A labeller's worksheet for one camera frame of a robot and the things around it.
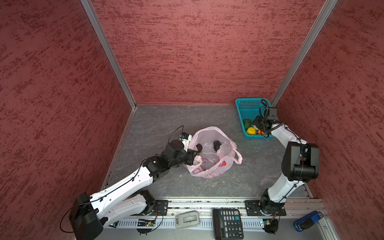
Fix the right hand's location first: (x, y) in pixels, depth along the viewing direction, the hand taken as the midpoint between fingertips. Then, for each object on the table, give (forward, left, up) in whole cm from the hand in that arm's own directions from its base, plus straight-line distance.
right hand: (255, 124), depth 96 cm
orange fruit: (0, -6, -10) cm, 12 cm away
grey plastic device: (-50, +44, -8) cm, 67 cm away
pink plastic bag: (-21, +31, -11) cm, 39 cm away
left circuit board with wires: (-50, +67, -13) cm, 84 cm away
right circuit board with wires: (-54, +4, -12) cm, 55 cm away
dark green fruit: (+4, +3, -5) cm, 7 cm away
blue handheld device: (-52, -12, -9) cm, 54 cm away
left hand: (-24, +39, +6) cm, 47 cm away
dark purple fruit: (-12, +38, -7) cm, 40 cm away
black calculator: (-52, +26, -8) cm, 59 cm away
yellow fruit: (-1, +1, -6) cm, 6 cm away
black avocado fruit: (-11, +26, -6) cm, 29 cm away
